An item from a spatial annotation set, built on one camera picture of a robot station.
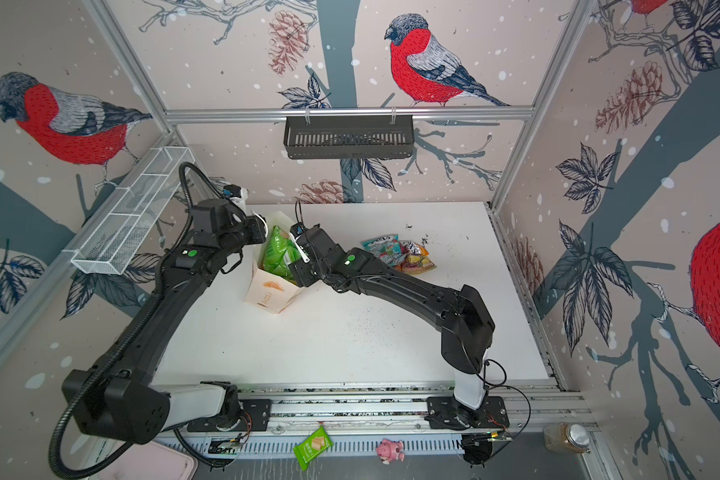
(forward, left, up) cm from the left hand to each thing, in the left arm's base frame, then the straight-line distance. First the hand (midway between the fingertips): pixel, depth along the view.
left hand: (263, 217), depth 76 cm
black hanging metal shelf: (+43, -9, -3) cm, 44 cm away
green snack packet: (0, -1, -15) cm, 15 cm away
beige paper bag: (-14, -1, -13) cm, 19 cm away
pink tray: (-49, +22, -29) cm, 61 cm away
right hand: (-8, -9, -11) cm, 16 cm away
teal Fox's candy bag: (+9, -34, -25) cm, 44 cm away
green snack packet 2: (-47, -14, -30) cm, 57 cm away
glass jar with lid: (-46, -70, -21) cm, 86 cm away
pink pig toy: (-48, -32, -28) cm, 64 cm away
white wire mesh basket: (-7, +36, 0) cm, 37 cm away
